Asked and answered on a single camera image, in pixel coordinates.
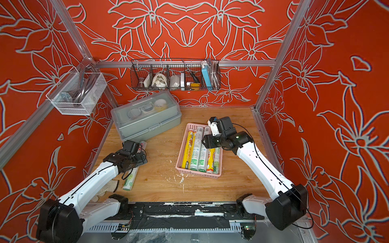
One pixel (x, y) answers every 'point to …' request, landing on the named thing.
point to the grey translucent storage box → (151, 113)
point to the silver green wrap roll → (197, 148)
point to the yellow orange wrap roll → (210, 163)
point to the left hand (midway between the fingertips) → (138, 159)
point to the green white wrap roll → (217, 154)
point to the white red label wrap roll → (203, 161)
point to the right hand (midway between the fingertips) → (204, 139)
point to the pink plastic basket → (179, 161)
